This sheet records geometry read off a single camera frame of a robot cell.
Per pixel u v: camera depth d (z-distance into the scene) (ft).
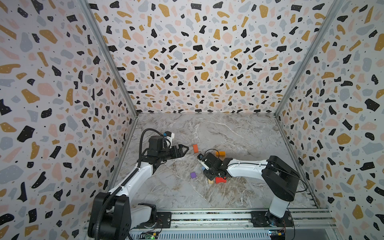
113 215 1.32
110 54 2.84
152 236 2.30
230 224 2.40
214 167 2.31
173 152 2.44
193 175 2.96
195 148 3.36
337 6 2.33
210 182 2.80
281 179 1.55
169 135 2.53
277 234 2.35
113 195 1.37
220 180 2.89
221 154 3.22
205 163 2.41
